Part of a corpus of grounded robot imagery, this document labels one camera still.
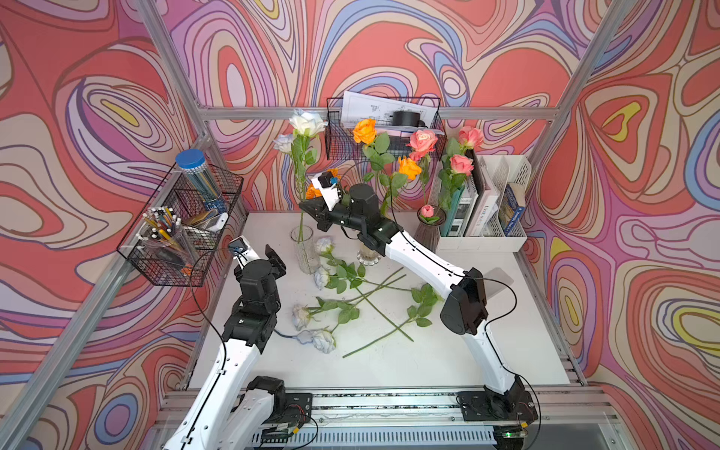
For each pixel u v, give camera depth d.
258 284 0.52
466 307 0.53
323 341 0.80
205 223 0.75
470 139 0.82
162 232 0.57
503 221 1.04
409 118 0.82
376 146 0.77
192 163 0.70
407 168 0.77
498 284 0.53
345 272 0.98
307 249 0.94
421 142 0.75
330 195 0.66
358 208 0.64
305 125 0.58
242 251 0.59
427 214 0.80
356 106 0.84
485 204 0.90
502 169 1.02
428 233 1.04
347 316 0.88
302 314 0.87
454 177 0.85
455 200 0.87
